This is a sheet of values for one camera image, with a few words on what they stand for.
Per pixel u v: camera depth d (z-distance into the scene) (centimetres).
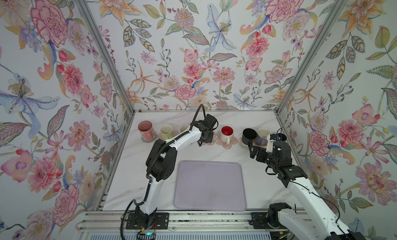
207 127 72
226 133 104
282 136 98
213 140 87
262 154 72
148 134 95
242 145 100
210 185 84
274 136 71
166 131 98
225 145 102
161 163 54
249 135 95
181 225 73
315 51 86
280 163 60
